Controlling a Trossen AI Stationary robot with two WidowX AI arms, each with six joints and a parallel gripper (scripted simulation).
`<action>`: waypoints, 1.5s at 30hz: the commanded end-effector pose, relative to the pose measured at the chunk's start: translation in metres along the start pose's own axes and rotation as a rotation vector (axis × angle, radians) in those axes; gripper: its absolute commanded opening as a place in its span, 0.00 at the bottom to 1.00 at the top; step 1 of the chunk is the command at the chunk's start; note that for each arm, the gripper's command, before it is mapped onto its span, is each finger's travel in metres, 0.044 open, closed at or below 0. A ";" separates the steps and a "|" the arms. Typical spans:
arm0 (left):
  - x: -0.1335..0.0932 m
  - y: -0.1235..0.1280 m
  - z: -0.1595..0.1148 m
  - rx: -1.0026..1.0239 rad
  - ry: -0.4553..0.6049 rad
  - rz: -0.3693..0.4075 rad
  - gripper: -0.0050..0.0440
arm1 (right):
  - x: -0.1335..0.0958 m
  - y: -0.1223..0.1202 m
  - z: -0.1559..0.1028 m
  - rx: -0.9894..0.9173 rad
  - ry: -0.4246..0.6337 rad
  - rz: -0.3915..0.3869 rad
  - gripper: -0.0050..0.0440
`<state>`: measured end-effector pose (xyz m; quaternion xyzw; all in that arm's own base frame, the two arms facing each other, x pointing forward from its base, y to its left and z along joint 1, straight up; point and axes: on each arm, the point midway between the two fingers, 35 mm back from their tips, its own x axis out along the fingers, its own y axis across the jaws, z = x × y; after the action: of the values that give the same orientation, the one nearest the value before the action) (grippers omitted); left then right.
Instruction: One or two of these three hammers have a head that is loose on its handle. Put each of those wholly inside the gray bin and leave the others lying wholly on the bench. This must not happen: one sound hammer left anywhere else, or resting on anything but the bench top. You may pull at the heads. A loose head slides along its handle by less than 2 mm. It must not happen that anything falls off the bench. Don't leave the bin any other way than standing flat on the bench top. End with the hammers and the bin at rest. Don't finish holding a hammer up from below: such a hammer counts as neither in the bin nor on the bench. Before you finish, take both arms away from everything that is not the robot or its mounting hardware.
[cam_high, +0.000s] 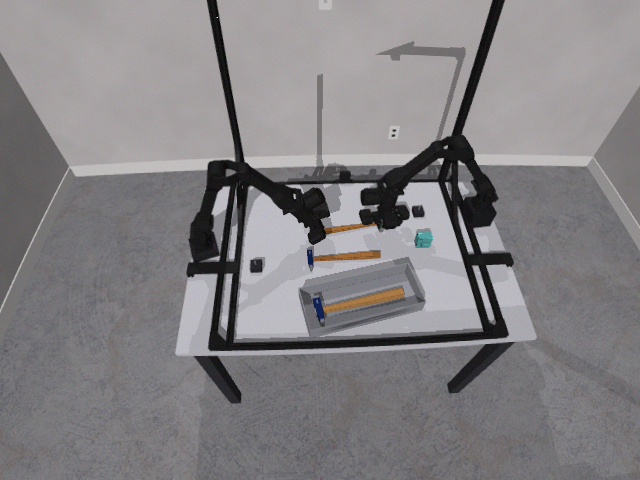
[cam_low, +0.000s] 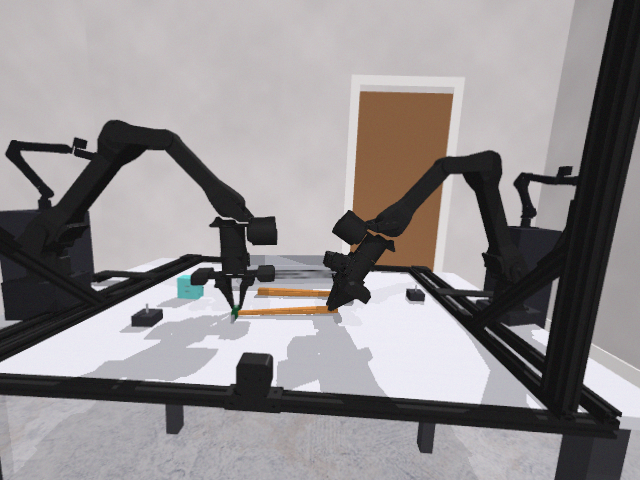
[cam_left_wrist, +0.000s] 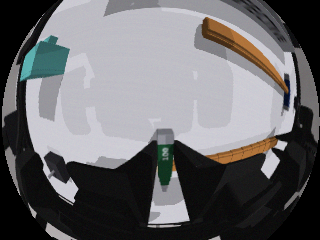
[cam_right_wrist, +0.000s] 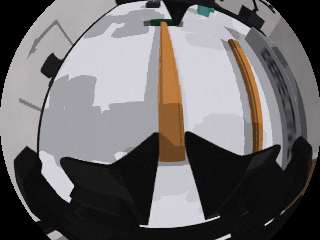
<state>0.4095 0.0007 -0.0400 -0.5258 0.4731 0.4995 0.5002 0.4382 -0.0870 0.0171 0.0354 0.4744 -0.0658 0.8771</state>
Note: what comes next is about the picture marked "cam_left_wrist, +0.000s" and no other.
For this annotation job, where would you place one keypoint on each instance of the teal cube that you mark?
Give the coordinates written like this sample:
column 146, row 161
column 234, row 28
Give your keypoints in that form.
column 44, row 60

